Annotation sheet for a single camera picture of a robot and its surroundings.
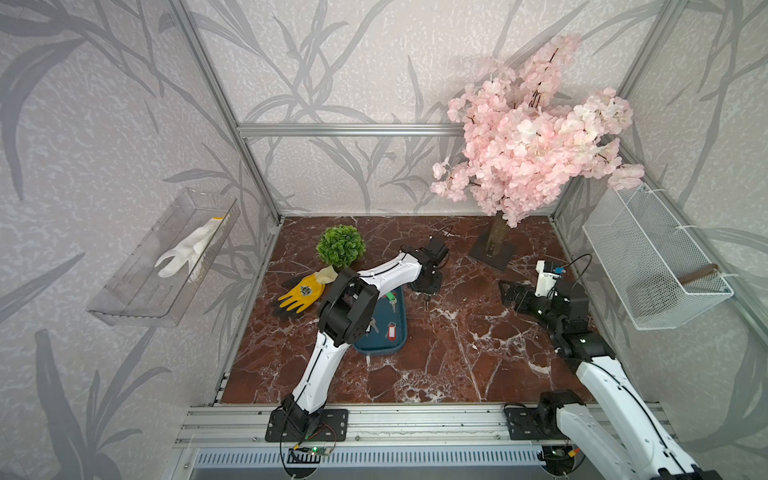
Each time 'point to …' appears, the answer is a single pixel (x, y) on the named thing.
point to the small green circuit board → (319, 450)
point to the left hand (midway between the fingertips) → (433, 288)
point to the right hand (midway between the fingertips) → (511, 283)
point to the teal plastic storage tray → (376, 344)
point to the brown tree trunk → (499, 231)
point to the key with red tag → (391, 333)
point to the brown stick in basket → (697, 273)
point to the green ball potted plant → (341, 245)
